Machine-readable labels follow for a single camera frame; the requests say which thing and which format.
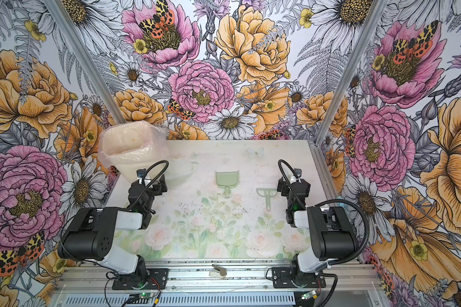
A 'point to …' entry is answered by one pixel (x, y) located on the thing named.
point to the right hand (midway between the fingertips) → (292, 183)
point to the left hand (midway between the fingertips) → (154, 180)
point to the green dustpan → (227, 180)
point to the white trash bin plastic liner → (129, 146)
